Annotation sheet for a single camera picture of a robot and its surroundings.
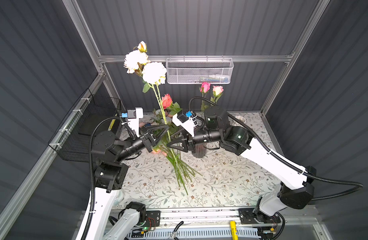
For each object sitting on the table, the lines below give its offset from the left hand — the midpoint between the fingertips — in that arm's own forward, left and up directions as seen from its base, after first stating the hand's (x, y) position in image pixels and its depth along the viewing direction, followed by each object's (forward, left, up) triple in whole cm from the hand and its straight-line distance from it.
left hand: (169, 127), depth 51 cm
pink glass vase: (+14, -15, -39) cm, 44 cm away
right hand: (-3, +1, -6) cm, 7 cm away
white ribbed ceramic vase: (+25, -40, -24) cm, 53 cm away
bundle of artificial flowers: (+9, -4, -46) cm, 47 cm away
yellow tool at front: (-26, -27, -45) cm, 58 cm away
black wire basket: (+8, +45, -16) cm, 49 cm away
